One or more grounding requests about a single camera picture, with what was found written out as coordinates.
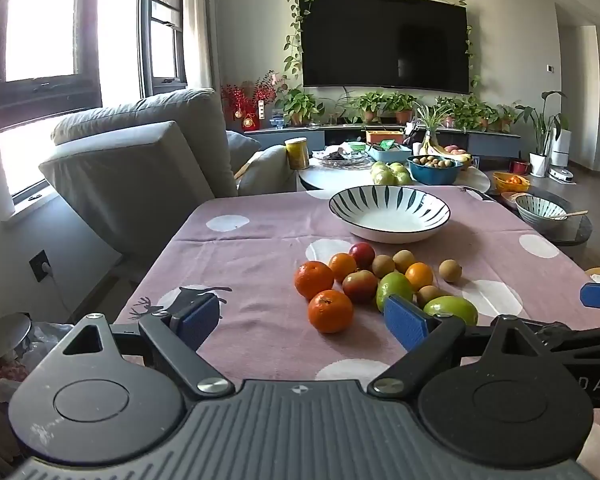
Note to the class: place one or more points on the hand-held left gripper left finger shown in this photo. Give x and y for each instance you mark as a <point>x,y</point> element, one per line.
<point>200,320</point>

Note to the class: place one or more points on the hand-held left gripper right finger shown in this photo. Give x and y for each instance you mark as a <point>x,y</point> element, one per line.
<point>405,322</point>

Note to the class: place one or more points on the green jujube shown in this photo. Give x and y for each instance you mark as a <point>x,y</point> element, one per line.
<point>394,287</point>
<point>452,310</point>

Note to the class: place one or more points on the brown kiwi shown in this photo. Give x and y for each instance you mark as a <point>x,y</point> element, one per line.
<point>429,294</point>
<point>404,261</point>
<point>383,266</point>
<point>450,271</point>

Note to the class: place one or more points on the small orange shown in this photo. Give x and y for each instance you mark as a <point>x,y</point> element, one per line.
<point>342,266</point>
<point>419,276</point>

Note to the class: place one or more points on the red apple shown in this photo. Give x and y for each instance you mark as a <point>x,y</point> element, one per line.
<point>360,286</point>
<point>362,255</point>

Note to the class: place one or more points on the large orange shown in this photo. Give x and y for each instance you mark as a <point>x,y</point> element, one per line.
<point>330,311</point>
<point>313,280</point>

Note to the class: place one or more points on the white bowl with dark stripes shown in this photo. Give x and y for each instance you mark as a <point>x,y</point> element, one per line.
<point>390,225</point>

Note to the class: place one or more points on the dark round side table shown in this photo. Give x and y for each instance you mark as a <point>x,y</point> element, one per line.
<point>575,232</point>

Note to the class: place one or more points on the pink dotted tablecloth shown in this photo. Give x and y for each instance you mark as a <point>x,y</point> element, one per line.
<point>260,260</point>

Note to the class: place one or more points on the wooden spoon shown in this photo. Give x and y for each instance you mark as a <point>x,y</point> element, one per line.
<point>575,214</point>

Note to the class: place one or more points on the grey striped bowl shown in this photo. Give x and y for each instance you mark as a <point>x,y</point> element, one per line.
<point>535,220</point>

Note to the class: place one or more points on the white robot vacuum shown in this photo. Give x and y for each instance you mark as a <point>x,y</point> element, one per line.
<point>562,175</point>

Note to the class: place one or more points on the beige small bowl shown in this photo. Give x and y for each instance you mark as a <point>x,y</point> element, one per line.
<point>511,197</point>

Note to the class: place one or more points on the orange basket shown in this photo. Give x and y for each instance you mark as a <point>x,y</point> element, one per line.
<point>510,186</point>

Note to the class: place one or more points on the tall plant in white pot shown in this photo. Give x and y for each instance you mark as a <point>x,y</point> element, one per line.
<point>540,162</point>

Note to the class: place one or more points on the pack of green jujubes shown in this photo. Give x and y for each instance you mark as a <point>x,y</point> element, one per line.
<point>385,176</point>

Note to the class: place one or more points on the blue bowl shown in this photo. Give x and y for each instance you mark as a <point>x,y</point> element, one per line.
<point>432,176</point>

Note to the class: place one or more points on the red pot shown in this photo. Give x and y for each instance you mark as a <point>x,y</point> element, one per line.
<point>520,167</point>

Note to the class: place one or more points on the clear plastic bag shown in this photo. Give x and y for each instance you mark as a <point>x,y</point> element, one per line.
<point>45,335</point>

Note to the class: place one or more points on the white round coffee table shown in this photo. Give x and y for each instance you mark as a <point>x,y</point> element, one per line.
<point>340,174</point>

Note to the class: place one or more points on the pile of small kiwis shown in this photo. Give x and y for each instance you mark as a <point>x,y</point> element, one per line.
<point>430,161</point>

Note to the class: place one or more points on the beige cushion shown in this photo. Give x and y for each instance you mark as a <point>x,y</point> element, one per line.
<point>267,170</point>

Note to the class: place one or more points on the blue rectangular container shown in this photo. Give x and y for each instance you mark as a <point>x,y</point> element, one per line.
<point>395,156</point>

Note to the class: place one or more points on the white cup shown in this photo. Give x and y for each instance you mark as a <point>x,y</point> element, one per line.
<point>418,149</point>

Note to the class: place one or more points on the grey sofa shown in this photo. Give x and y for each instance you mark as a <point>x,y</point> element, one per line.
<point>130,160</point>

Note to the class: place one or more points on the bunch of bananas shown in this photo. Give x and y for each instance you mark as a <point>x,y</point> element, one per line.
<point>437,149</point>

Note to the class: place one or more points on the glass plate with snacks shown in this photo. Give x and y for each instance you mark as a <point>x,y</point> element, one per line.
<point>340,157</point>

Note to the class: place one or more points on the grey cushion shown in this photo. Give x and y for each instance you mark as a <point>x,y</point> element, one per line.
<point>242,147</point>

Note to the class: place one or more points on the grey television cabinet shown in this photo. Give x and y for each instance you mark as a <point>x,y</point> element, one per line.
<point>495,142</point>

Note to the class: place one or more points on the orange box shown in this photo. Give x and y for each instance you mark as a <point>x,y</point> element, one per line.
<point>380,136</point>

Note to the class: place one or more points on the yellow can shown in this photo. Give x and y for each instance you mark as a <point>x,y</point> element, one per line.
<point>297,155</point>

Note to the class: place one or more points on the grey round lid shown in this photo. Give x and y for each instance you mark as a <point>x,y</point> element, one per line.
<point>5,335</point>

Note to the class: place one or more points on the spider plant in vase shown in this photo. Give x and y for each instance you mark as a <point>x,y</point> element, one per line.
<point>430,120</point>

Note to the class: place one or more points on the blue white porcelain jar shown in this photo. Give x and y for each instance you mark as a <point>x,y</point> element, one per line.
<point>277,122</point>

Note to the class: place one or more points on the red berry decoration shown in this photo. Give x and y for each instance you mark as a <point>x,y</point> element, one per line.
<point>240,100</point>

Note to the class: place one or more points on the row of potted plants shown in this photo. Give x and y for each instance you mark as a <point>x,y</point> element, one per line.
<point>297,102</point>

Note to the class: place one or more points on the green trailing vine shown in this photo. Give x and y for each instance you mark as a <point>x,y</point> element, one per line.
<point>293,62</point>

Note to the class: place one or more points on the dark framed window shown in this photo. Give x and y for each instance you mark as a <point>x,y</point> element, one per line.
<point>45,92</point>

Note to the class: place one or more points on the beige curtain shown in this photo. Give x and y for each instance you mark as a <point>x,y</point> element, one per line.
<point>200,25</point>

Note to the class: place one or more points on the black wall socket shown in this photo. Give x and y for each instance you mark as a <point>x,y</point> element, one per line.
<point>40,265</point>

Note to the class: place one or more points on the black wall television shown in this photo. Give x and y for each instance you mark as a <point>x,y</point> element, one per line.
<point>380,40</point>

